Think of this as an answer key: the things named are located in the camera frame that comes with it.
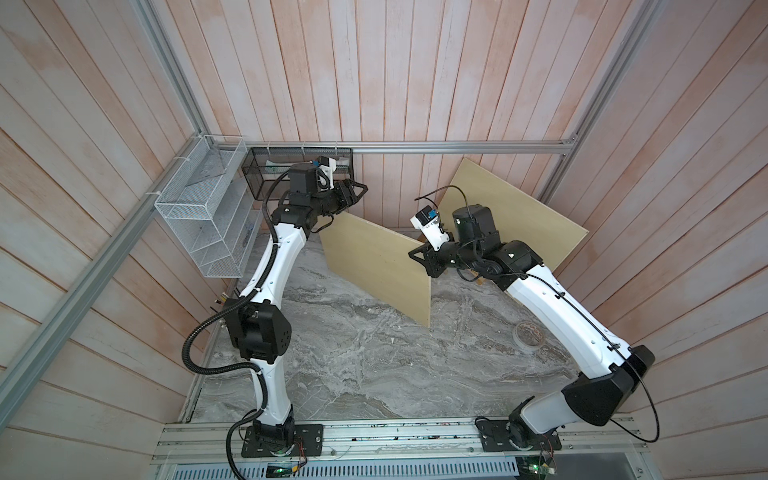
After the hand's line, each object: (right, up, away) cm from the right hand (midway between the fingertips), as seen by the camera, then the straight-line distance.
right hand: (410, 251), depth 72 cm
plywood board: (-9, -3, +7) cm, 12 cm away
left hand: (-12, +16, +8) cm, 22 cm away
